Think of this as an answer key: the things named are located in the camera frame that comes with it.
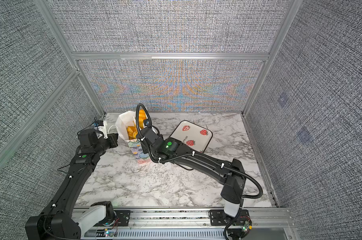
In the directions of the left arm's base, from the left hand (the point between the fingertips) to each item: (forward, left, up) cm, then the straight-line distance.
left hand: (118, 134), depth 81 cm
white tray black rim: (+12, -44, -22) cm, 51 cm away
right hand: (-6, -17, +4) cm, 18 cm away
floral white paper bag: (+10, -1, +2) cm, 10 cm away
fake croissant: (+4, -14, +9) cm, 17 cm away
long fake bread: (+6, -5, -7) cm, 10 cm away
